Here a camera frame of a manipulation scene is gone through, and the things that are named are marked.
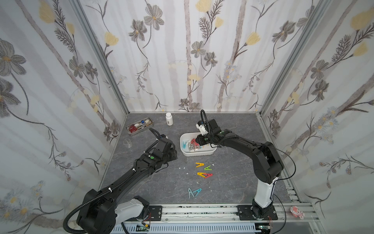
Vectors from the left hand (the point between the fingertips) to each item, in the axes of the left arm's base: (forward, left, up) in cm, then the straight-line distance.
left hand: (177, 151), depth 83 cm
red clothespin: (-10, -18, -12) cm, 24 cm away
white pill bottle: (+32, +7, -7) cm, 33 cm away
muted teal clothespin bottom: (-19, -7, -11) cm, 24 cm away
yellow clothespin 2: (-9, -14, -13) cm, 21 cm away
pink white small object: (-31, -60, -9) cm, 68 cm away
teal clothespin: (+12, -4, -13) cm, 18 cm away
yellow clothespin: (-3, -14, -12) cm, 18 cm away
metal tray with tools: (+30, +31, -13) cm, 45 cm away
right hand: (+11, -13, -1) cm, 17 cm away
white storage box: (+9, -7, -11) cm, 16 cm away
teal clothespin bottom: (-19, -12, -11) cm, 25 cm away
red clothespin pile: (+12, -10, -10) cm, 18 cm away
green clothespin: (-5, -18, -13) cm, 23 cm away
